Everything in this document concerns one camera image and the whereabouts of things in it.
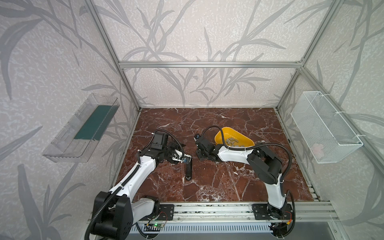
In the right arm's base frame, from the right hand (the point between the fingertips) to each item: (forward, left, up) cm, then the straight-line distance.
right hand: (200, 145), depth 96 cm
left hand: (-5, +9, +12) cm, 16 cm away
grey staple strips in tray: (+5, -22, -3) cm, 22 cm away
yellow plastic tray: (+10, -21, 0) cm, 23 cm away
